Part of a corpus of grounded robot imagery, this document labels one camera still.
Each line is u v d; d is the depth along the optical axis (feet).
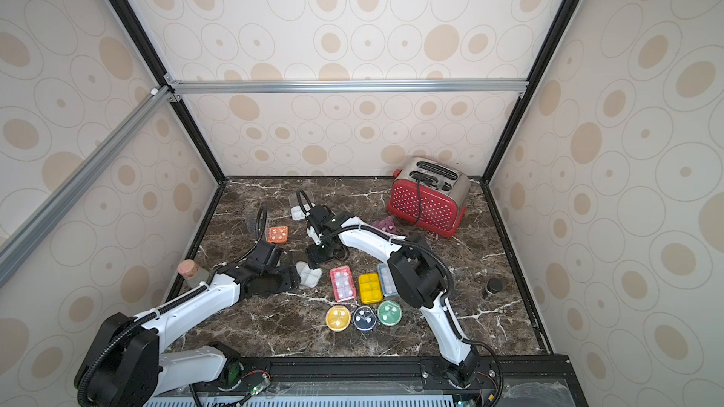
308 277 2.94
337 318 2.72
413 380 2.40
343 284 2.97
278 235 3.28
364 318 2.72
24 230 1.74
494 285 2.61
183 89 3.01
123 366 1.32
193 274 2.73
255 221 3.37
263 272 2.20
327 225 2.25
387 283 2.94
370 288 2.87
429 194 3.02
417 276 1.76
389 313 2.74
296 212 3.59
